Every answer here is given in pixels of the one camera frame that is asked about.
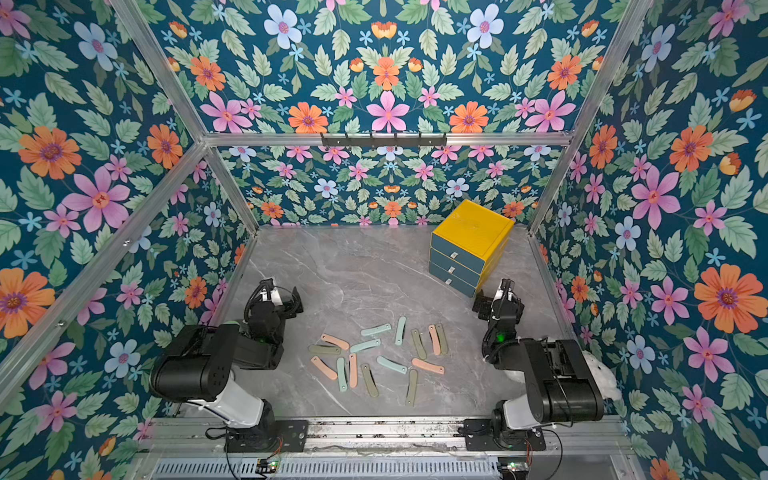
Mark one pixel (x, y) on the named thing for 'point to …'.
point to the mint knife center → (365, 345)
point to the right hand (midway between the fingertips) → (505, 292)
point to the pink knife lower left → (324, 368)
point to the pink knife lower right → (427, 366)
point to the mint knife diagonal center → (392, 364)
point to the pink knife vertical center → (353, 357)
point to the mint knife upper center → (375, 330)
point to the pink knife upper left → (335, 340)
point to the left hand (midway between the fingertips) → (281, 288)
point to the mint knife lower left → (342, 375)
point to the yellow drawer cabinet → (468, 245)
